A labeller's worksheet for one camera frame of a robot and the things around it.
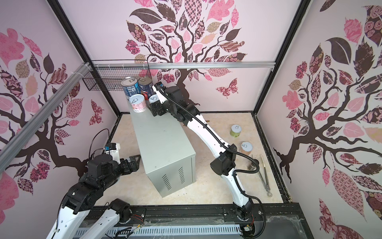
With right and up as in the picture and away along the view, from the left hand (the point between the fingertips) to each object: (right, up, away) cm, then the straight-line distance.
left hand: (133, 160), depth 69 cm
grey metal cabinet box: (+18, +7, -9) cm, 22 cm away
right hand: (+9, +30, +5) cm, 32 cm away
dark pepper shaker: (+63, -7, +14) cm, 65 cm away
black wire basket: (-28, +50, +25) cm, 63 cm away
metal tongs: (+70, -18, +13) cm, 73 cm away
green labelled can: (+59, +13, +34) cm, 70 cm away
